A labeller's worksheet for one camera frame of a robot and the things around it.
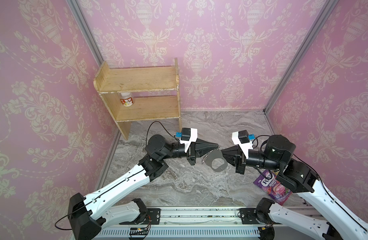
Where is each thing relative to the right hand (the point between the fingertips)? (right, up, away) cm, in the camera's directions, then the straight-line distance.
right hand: (218, 153), depth 54 cm
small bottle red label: (-48, +26, +37) cm, 66 cm away
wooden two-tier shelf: (-48, +34, +59) cm, 83 cm away
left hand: (-2, +2, -5) cm, 5 cm away
